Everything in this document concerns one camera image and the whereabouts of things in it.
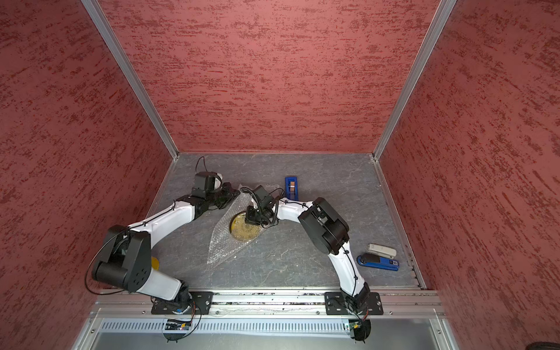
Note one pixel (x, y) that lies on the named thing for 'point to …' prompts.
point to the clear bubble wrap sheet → (222, 243)
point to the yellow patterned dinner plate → (243, 230)
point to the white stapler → (382, 251)
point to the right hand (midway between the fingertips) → (246, 224)
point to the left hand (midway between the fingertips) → (240, 195)
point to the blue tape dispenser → (292, 188)
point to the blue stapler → (376, 261)
